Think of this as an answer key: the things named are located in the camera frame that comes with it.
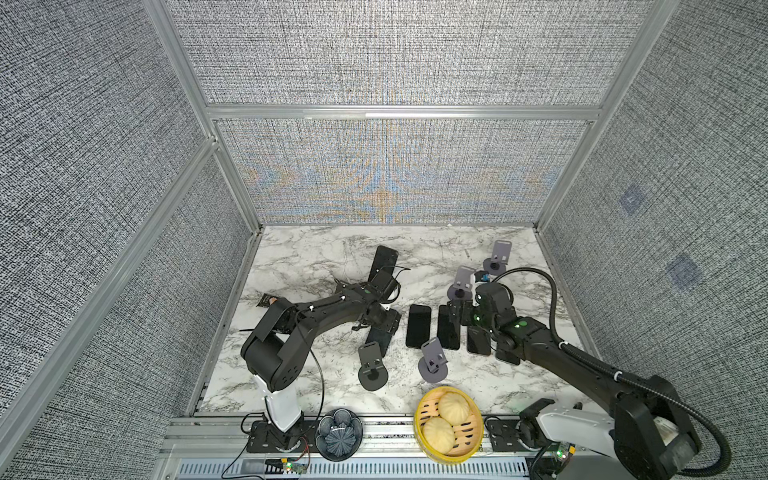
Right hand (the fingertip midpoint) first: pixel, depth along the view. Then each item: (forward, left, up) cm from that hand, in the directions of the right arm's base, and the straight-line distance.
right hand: (462, 296), depth 86 cm
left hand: (-4, +20, -9) cm, 22 cm away
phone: (-9, +23, -9) cm, 26 cm away
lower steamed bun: (-34, +10, -4) cm, 36 cm away
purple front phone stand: (-19, +9, -11) cm, 23 cm away
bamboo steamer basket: (-34, +2, -8) cm, 35 cm away
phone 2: (+11, +22, +2) cm, 25 cm away
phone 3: (-4, +12, -12) cm, 17 cm away
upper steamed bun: (-28, +6, -4) cm, 29 cm away
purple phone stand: (+19, -18, -11) cm, 28 cm away
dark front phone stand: (-19, +26, -10) cm, 33 cm away
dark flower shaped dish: (-33, +34, -9) cm, 48 cm away
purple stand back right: (+5, -2, -5) cm, 7 cm away
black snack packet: (+5, +61, -10) cm, 62 cm away
